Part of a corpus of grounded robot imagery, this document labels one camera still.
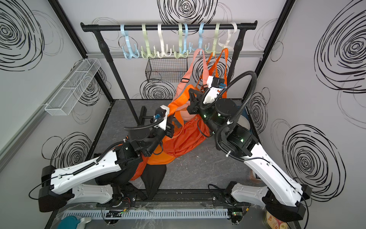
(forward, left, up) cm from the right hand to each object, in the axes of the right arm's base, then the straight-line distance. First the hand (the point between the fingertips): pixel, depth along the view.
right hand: (190, 90), depth 51 cm
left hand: (0, +7, -12) cm, 14 cm away
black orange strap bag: (-18, +24, -49) cm, 57 cm away
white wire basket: (+9, +65, -17) cm, 68 cm away
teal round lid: (-38, +52, -43) cm, 78 cm away
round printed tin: (-36, -40, -48) cm, 72 cm away
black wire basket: (+86, +25, -48) cm, 102 cm away
